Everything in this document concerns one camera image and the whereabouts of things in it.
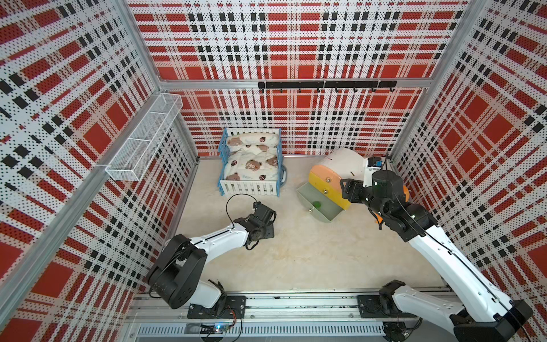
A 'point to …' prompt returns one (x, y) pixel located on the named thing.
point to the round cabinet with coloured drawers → (323, 196)
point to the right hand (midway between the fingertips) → (352, 181)
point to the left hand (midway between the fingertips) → (268, 229)
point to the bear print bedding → (251, 157)
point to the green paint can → (317, 204)
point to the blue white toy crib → (251, 188)
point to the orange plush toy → (407, 192)
